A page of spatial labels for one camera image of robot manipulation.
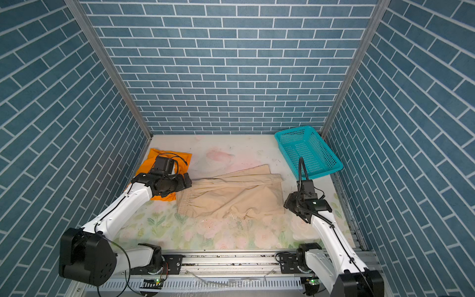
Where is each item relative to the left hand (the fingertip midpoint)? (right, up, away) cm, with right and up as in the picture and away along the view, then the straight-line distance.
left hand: (184, 184), depth 85 cm
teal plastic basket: (+67, +21, +33) cm, 78 cm away
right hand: (+48, -8, -1) cm, 48 cm away
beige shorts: (+32, -6, +7) cm, 33 cm away
